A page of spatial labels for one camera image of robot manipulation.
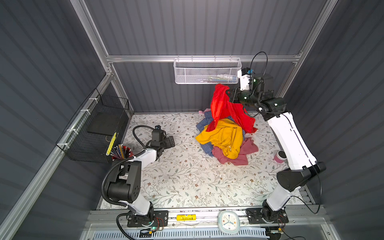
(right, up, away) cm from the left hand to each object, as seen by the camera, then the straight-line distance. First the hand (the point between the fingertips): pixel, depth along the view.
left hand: (166, 140), depth 96 cm
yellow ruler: (-21, 0, -26) cm, 34 cm away
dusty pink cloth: (+53, -4, 0) cm, 53 cm away
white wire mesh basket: (+28, +56, +28) cm, 68 cm away
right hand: (+34, +25, -27) cm, 50 cm away
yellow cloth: (+39, +3, -2) cm, 39 cm away
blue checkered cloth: (+23, +10, +15) cm, 30 cm away
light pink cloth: (+24, +20, +24) cm, 40 cm away
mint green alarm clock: (+35, -37, -25) cm, 57 cm away
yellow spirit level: (+14, -36, -23) cm, 45 cm away
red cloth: (+32, +18, -20) cm, 42 cm away
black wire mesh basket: (-34, +3, -23) cm, 41 cm away
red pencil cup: (-24, -6, -12) cm, 27 cm away
